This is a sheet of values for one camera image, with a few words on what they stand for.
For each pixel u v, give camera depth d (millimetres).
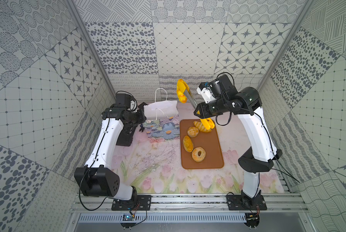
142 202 736
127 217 716
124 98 596
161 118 765
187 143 909
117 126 503
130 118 663
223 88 448
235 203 733
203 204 759
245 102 395
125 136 929
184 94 703
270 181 819
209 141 958
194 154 880
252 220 725
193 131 978
